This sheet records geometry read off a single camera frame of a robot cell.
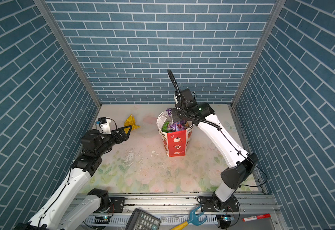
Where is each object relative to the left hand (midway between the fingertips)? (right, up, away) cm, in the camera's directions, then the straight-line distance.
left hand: (127, 128), depth 74 cm
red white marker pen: (+64, -44, -5) cm, 78 cm away
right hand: (+24, +9, +1) cm, 26 cm away
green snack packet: (+19, -1, +4) cm, 20 cm away
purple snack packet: (+24, +1, +1) cm, 24 cm away
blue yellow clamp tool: (+34, -43, -6) cm, 56 cm away
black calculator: (+8, -44, -6) cm, 45 cm away
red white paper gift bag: (+25, -9, +5) cm, 27 cm away
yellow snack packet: (-7, +3, +28) cm, 29 cm away
